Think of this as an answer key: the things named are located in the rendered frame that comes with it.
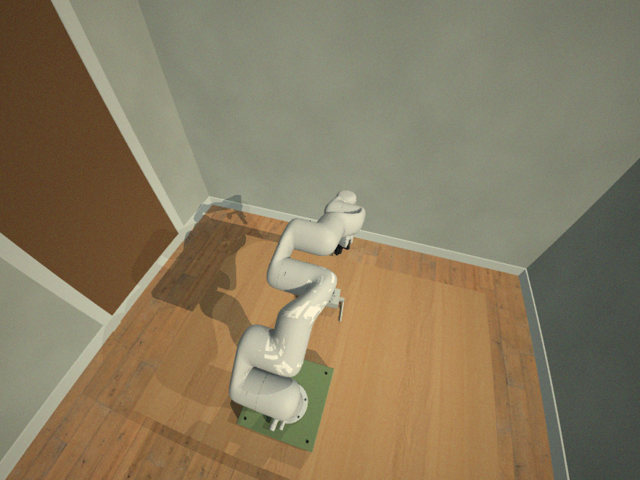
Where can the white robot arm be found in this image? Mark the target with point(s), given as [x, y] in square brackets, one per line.
[266, 358]

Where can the grey power strip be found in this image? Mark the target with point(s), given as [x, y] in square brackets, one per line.
[334, 301]

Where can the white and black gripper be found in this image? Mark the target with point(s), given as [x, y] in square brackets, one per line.
[344, 244]

